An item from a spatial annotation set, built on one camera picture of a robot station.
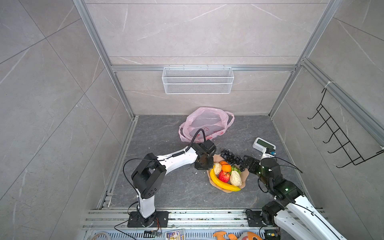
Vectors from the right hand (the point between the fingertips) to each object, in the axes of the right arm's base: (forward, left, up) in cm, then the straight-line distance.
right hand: (250, 157), depth 79 cm
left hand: (+1, +21, -9) cm, 23 cm away
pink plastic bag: (+39, +14, -14) cm, 44 cm away
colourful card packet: (-32, +40, -12) cm, 53 cm away
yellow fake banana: (-10, +16, -10) cm, 21 cm away
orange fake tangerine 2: (+2, +13, -10) cm, 16 cm away
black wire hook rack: (-1, -37, +16) cm, 41 cm away
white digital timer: (+15, -14, -12) cm, 24 cm away
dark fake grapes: (+3, +8, -7) cm, 11 cm away
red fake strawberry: (-7, +14, -9) cm, 18 cm away
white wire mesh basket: (+52, +26, +15) cm, 60 cm away
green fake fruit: (-3, +8, -6) cm, 11 cm away
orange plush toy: (-33, +8, -9) cm, 35 cm away
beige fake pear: (-9, +8, -6) cm, 14 cm away
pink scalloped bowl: (+6, +16, -12) cm, 21 cm away
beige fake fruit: (-3, +17, -6) cm, 19 cm away
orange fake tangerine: (-3, +12, -6) cm, 14 cm away
